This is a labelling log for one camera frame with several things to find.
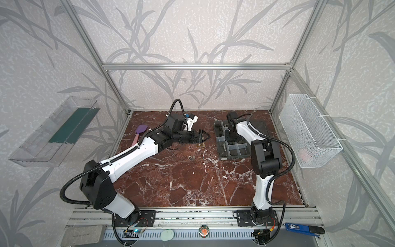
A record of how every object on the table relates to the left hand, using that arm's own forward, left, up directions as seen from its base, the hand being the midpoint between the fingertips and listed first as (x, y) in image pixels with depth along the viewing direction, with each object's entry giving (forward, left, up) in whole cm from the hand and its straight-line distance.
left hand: (206, 133), depth 76 cm
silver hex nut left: (-2, +10, -24) cm, 26 cm away
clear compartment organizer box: (+4, -13, -24) cm, 27 cm away
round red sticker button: (-39, +1, -24) cm, 46 cm away
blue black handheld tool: (-38, -53, -27) cm, 71 cm away
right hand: (+12, -16, -19) cm, 28 cm away
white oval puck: (-41, +17, -22) cm, 49 cm away
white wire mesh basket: (-12, -42, +11) cm, 45 cm away
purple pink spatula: (+20, +48, -25) cm, 58 cm away
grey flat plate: (-41, +55, -21) cm, 71 cm away
